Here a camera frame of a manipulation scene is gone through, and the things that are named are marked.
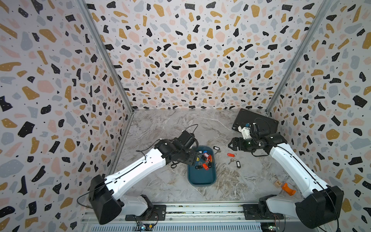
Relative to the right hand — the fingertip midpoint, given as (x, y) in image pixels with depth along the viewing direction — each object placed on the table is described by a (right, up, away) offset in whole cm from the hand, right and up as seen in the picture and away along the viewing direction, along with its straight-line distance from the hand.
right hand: (234, 145), depth 80 cm
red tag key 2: (-15, -15, +10) cm, 24 cm away
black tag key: (+6, -14, +12) cm, 19 cm away
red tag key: (+2, -9, +17) cm, 19 cm away
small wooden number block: (+25, -22, +2) cm, 33 cm away
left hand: (-23, -5, -5) cm, 24 cm away
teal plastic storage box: (-18, -20, +5) cm, 27 cm away
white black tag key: (-7, -5, +19) cm, 21 cm away
